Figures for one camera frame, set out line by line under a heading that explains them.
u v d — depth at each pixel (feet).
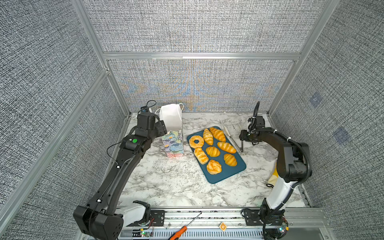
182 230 2.29
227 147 3.12
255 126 2.56
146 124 1.70
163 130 2.20
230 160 2.94
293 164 1.66
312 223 2.41
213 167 2.82
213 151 3.03
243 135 2.94
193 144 3.25
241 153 3.12
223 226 2.30
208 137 3.29
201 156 2.96
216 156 3.04
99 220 1.19
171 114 3.02
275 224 2.36
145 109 2.09
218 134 3.30
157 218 2.40
